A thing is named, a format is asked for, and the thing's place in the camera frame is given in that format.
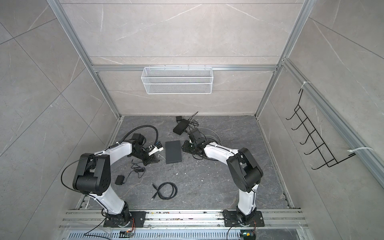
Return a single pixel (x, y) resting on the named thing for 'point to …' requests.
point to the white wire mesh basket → (177, 80)
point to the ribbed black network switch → (181, 127)
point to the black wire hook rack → (314, 137)
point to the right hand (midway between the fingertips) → (183, 146)
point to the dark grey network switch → (173, 152)
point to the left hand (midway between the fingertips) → (155, 156)
